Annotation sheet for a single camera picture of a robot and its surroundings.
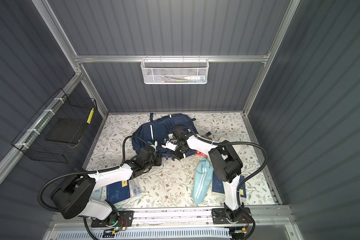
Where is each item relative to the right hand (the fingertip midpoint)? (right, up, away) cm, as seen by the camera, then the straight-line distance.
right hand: (175, 155), depth 94 cm
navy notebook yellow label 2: (-31, -18, -13) cm, 38 cm away
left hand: (-8, +1, -4) cm, 9 cm away
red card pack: (+16, 0, +3) cm, 16 cm away
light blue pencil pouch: (+15, -12, -12) cm, 23 cm away
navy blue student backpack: (-15, +15, +14) cm, 25 cm away
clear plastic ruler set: (-22, -16, -11) cm, 29 cm away
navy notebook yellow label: (+25, -15, -11) cm, 31 cm away
